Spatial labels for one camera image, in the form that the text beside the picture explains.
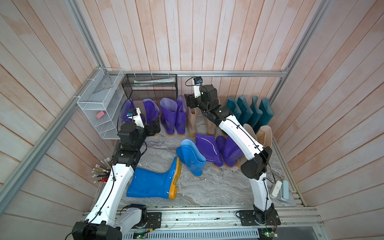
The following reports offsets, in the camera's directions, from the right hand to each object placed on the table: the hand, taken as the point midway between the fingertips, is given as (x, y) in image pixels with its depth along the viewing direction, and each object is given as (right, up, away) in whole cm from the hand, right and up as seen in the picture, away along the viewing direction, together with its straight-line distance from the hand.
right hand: (189, 93), depth 79 cm
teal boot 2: (+28, -6, +14) cm, 32 cm away
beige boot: (+2, -15, +14) cm, 21 cm away
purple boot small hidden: (-25, -7, +16) cm, 30 cm away
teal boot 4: (+40, -8, +8) cm, 41 cm away
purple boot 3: (-12, -9, +9) cm, 18 cm away
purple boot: (+11, -29, +8) cm, 32 cm away
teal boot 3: (+33, -8, +9) cm, 35 cm away
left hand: (-19, -15, -5) cm, 24 cm away
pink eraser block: (-49, -11, +3) cm, 51 cm away
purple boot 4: (-5, -12, +12) cm, 18 cm away
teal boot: (+48, -9, +9) cm, 49 cm away
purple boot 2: (-39, -4, +15) cm, 42 cm away
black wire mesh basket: (-20, +7, +12) cm, 24 cm away
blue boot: (+1, -33, -2) cm, 33 cm away
